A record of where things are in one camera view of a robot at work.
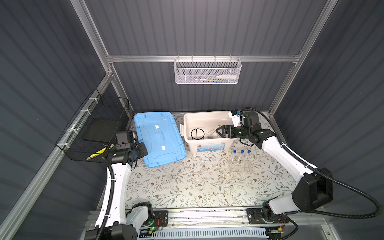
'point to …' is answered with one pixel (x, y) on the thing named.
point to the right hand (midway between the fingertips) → (223, 131)
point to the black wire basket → (93, 130)
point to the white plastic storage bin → (199, 129)
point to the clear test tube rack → (239, 165)
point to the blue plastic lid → (159, 132)
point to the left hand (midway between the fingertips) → (140, 150)
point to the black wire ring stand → (196, 132)
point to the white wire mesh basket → (205, 71)
